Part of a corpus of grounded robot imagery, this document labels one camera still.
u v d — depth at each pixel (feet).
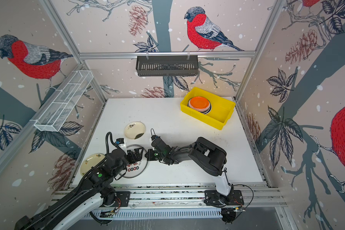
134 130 3.33
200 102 3.67
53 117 2.34
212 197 2.42
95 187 1.77
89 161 2.85
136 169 2.74
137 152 2.40
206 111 3.54
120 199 2.39
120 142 2.32
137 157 2.38
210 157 1.63
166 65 3.50
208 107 3.54
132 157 2.34
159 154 2.35
